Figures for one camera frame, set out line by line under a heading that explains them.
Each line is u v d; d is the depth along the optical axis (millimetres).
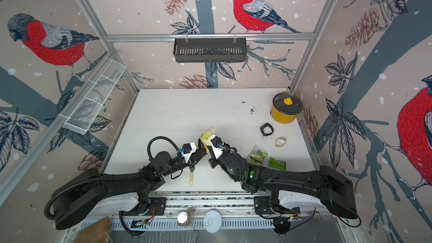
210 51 1053
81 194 462
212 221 656
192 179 814
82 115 802
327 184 474
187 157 658
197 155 692
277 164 854
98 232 647
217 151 608
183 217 627
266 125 978
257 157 878
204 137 696
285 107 1020
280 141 951
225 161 534
